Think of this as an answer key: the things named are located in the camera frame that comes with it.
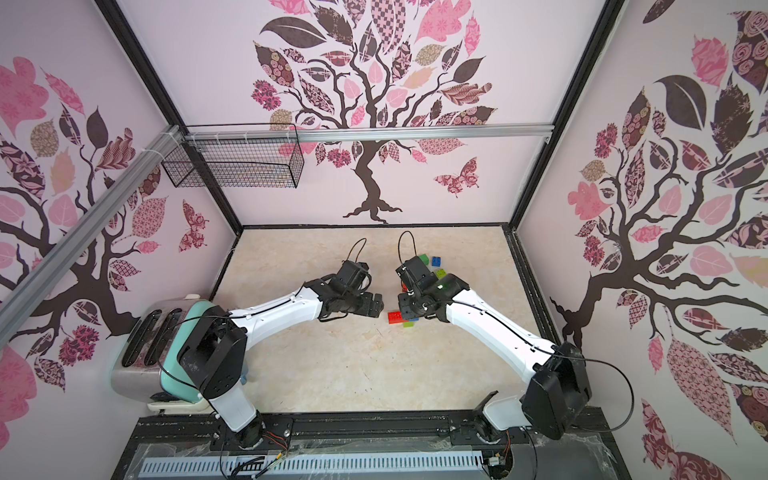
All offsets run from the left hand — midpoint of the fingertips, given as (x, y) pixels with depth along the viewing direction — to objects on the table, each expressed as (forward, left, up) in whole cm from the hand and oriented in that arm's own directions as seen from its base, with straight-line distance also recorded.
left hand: (369, 308), depth 89 cm
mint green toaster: (-20, +51, +10) cm, 56 cm away
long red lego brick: (-2, -8, -3) cm, 9 cm away
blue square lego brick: (-3, -13, -2) cm, 14 cm away
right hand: (-3, -12, +8) cm, 14 cm away
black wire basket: (+41, +43, +27) cm, 65 cm away
